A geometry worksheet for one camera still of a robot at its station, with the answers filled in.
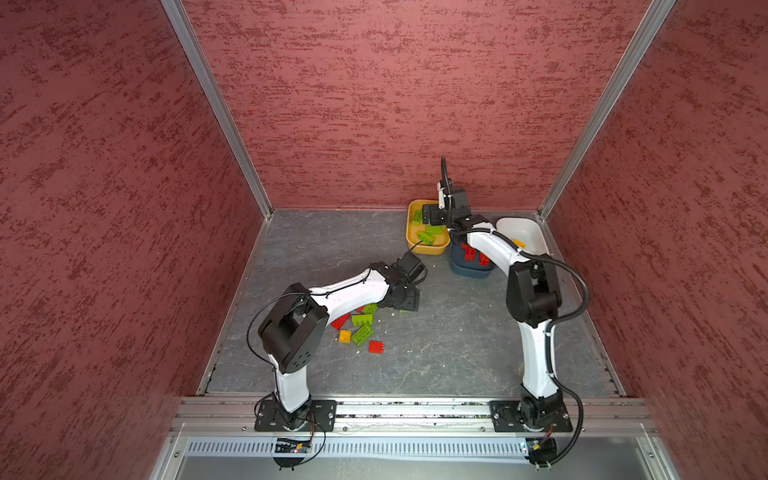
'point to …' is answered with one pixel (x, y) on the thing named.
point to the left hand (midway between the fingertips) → (402, 307)
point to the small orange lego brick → (345, 336)
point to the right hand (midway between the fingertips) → (433, 212)
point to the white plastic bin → (527, 232)
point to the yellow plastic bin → (416, 246)
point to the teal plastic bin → (465, 268)
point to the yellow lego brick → (519, 243)
